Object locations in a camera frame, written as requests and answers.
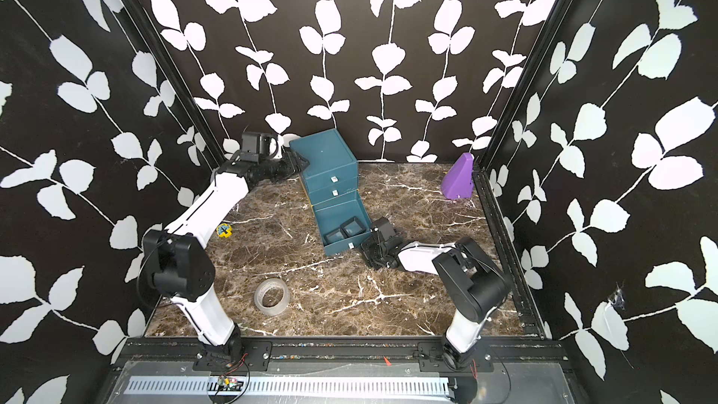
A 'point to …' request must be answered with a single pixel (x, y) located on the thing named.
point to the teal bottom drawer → (333, 212)
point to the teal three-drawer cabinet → (331, 180)
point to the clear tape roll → (261, 290)
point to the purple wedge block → (459, 181)
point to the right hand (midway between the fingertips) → (351, 245)
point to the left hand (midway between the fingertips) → (306, 160)
